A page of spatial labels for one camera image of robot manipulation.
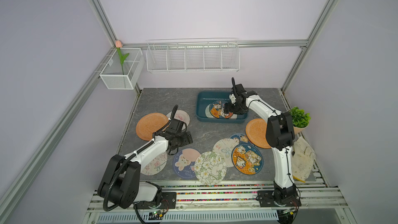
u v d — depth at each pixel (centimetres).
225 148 91
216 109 108
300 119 86
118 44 89
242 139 95
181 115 105
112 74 87
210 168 84
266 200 74
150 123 102
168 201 73
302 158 85
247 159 87
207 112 107
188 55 102
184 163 86
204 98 114
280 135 58
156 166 85
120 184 42
